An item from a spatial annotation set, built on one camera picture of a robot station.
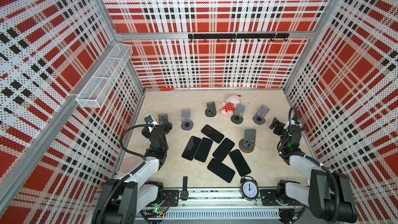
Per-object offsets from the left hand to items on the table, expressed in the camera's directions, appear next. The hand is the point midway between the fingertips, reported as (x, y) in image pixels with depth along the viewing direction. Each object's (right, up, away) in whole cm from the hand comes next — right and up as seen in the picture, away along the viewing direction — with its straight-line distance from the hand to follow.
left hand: (155, 122), depth 84 cm
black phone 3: (+47, -22, 0) cm, 52 cm away
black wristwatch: (+17, -34, -9) cm, 39 cm away
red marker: (-6, +22, +43) cm, 49 cm away
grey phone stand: (+5, +3, -3) cm, 6 cm away
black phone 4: (+36, -26, 0) cm, 45 cm away
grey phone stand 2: (+15, -3, +17) cm, 23 cm away
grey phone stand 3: (+62, +1, +14) cm, 64 cm away
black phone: (+32, -9, +14) cm, 36 cm away
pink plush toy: (+43, +9, +20) cm, 48 cm away
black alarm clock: (+49, -31, -9) cm, 59 cm away
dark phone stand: (+31, +6, +20) cm, 37 cm away
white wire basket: (-37, +20, +7) cm, 43 cm away
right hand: (+71, 0, +3) cm, 71 cm away
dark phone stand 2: (+49, +1, +19) cm, 53 cm away
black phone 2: (+38, -17, +6) cm, 42 cm away
